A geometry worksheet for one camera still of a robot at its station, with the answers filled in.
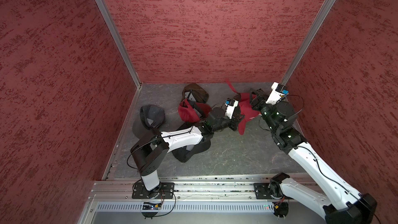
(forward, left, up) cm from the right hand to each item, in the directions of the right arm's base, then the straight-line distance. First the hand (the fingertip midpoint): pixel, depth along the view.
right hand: (250, 93), depth 70 cm
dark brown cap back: (+30, +29, -32) cm, 52 cm away
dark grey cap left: (+9, +56, -31) cm, 65 cm away
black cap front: (-17, +35, -31) cm, 49 cm away
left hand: (-5, +2, -13) cm, 15 cm away
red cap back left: (+4, +28, -20) cm, 35 cm away
